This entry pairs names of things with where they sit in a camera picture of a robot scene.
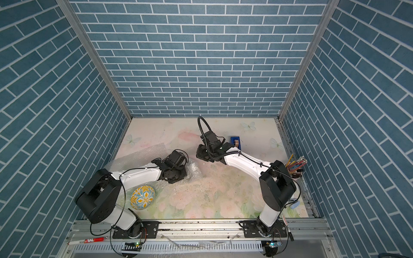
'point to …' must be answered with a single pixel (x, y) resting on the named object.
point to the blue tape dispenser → (232, 138)
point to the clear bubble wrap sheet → (164, 192)
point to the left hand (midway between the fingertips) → (189, 177)
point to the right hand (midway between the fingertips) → (196, 154)
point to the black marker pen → (291, 236)
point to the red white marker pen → (90, 240)
